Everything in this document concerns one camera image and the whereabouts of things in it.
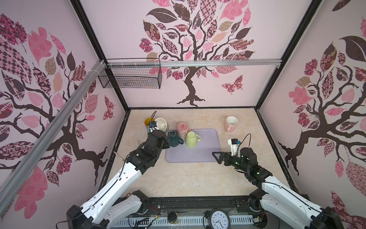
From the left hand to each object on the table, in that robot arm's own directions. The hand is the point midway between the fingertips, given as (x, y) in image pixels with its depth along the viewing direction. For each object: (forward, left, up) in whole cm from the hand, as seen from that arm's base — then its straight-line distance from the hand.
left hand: (163, 138), depth 75 cm
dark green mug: (+8, -4, -13) cm, 16 cm away
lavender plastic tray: (+3, -24, -23) cm, 33 cm away
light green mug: (+8, -16, -14) cm, 23 cm away
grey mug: (+11, +2, -1) cm, 11 cm away
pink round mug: (+14, -10, -11) cm, 20 cm away
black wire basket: (+45, +23, +12) cm, 52 cm away
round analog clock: (-35, -29, -20) cm, 49 cm away
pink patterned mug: (+19, -43, -13) cm, 49 cm away
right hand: (-4, -30, -9) cm, 31 cm away
